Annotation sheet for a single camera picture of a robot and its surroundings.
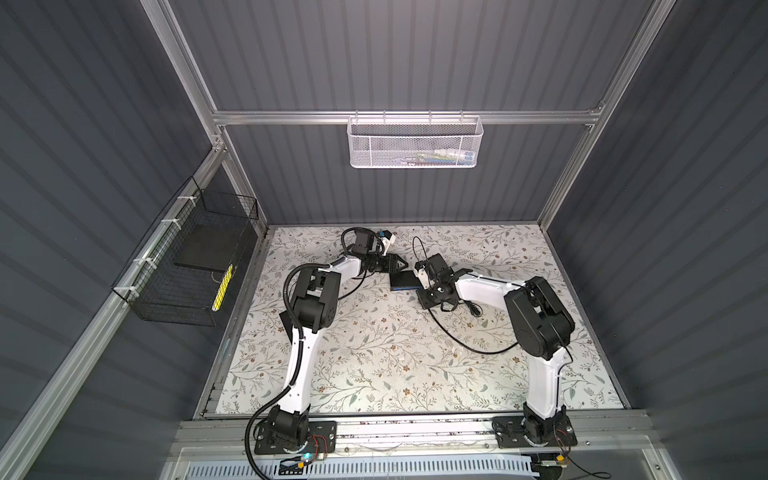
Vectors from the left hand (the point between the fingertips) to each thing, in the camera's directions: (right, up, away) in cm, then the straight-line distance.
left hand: (403, 264), depth 106 cm
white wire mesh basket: (+6, +51, +18) cm, 54 cm away
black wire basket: (-58, -5, -39) cm, 69 cm away
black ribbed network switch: (+1, -5, -4) cm, 7 cm away
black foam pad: (-49, +6, -34) cm, 59 cm away
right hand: (+7, -12, -7) cm, 15 cm away
